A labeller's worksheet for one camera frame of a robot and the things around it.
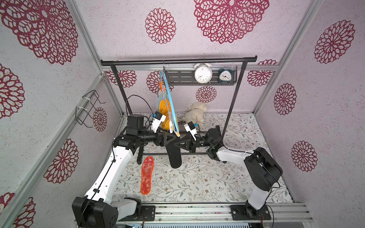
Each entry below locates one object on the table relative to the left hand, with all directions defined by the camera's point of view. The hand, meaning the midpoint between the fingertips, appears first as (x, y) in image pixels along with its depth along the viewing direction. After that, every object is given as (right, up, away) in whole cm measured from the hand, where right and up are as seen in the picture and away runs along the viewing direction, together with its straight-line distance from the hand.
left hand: (170, 135), depth 71 cm
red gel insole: (-16, -22, +19) cm, 33 cm away
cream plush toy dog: (+16, +14, +37) cm, 43 cm away
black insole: (+2, -9, +1) cm, 9 cm away
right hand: (+2, -5, -1) cm, 5 cm away
